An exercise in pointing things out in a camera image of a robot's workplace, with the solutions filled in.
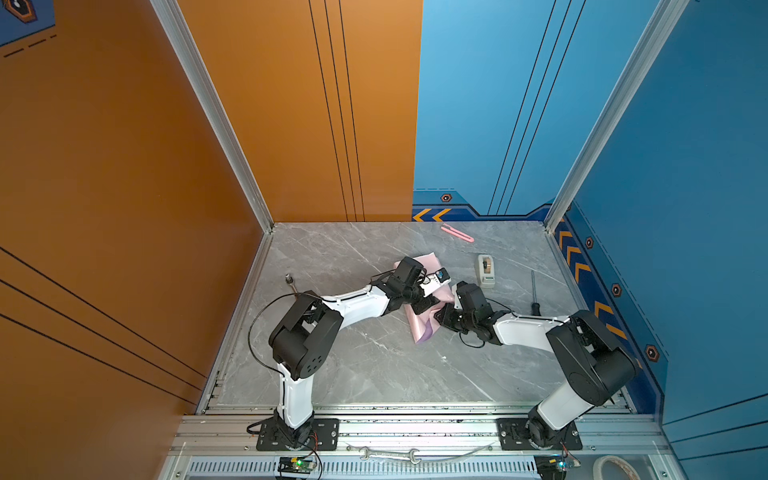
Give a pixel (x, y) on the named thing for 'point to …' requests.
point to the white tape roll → (600, 462)
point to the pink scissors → (470, 239)
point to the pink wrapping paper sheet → (424, 325)
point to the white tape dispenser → (486, 270)
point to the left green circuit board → (301, 465)
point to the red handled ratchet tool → (289, 279)
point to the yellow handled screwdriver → (535, 307)
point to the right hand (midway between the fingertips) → (432, 317)
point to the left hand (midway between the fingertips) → (434, 291)
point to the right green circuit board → (551, 467)
